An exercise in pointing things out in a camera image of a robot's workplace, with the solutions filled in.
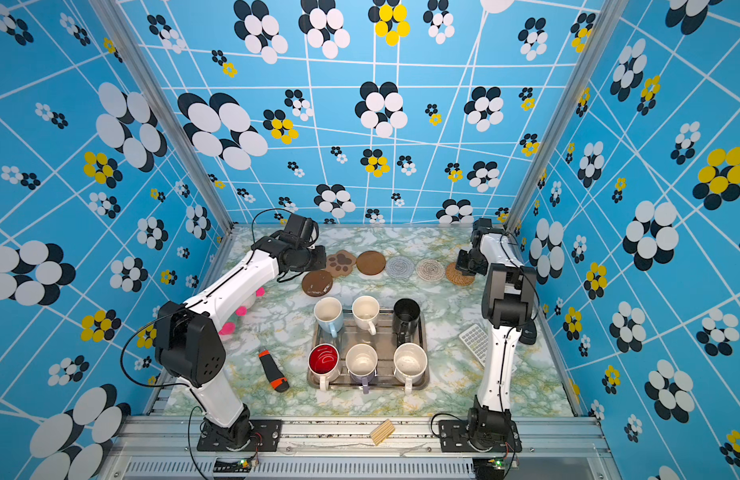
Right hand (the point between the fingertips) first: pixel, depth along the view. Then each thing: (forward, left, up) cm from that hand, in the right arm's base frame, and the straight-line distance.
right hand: (468, 270), depth 106 cm
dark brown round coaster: (-6, +53, +1) cm, 54 cm away
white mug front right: (-33, +23, +1) cm, 40 cm away
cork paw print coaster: (+3, +46, +1) cm, 46 cm away
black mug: (-23, +24, +6) cm, 34 cm away
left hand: (-8, +48, +17) cm, 51 cm away
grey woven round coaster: (+2, +24, 0) cm, 25 cm away
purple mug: (-33, +37, 0) cm, 50 cm away
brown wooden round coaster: (+5, +35, -2) cm, 36 cm away
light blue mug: (-20, +48, +3) cm, 52 cm away
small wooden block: (-51, +31, 0) cm, 59 cm away
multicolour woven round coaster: (0, +14, +1) cm, 14 cm away
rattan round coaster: (-2, +5, -1) cm, 5 cm away
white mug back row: (-19, +36, +4) cm, 41 cm away
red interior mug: (-34, +47, 0) cm, 58 cm away
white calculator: (-26, +2, 0) cm, 26 cm away
